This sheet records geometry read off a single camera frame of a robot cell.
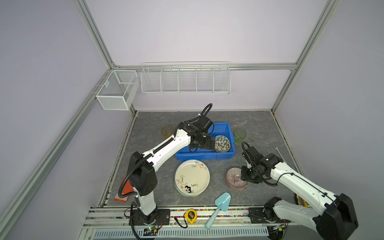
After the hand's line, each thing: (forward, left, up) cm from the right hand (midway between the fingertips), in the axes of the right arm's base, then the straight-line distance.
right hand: (244, 179), depth 80 cm
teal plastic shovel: (-10, +12, -6) cm, 16 cm away
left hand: (+13, +20, +11) cm, 26 cm away
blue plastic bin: (+37, +9, -3) cm, 38 cm away
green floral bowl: (+24, +10, -1) cm, 25 cm away
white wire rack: (+59, +33, +25) cm, 72 cm away
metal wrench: (+23, -28, -7) cm, 37 cm away
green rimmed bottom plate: (-3, +29, -3) cm, 29 cm away
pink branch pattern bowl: (+2, +5, -4) cm, 7 cm away
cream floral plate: (+7, +28, -3) cm, 29 cm away
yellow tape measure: (-16, +28, -4) cm, 33 cm away
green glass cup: (+28, -2, +3) cm, 28 cm away
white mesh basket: (+52, +79, +20) cm, 96 cm away
